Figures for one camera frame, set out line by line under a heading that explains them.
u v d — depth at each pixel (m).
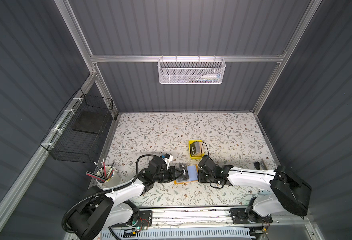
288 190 0.44
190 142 0.99
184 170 0.83
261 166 0.89
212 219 0.74
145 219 0.73
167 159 0.79
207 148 1.01
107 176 0.81
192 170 0.89
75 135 0.72
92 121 0.78
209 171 0.67
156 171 0.68
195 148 0.95
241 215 0.74
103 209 0.42
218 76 0.91
